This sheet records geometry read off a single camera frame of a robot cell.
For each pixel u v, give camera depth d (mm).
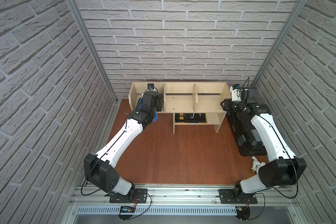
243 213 685
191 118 897
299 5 690
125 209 724
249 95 580
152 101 571
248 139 796
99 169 397
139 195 726
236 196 669
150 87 645
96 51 893
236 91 675
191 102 853
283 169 402
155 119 771
